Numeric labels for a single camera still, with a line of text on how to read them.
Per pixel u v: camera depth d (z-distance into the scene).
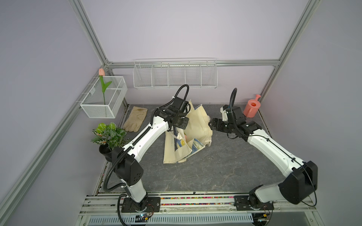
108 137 0.75
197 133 0.94
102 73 0.83
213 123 0.72
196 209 0.74
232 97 0.60
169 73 0.99
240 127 0.57
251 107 1.05
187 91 0.68
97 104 0.70
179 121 0.68
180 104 0.61
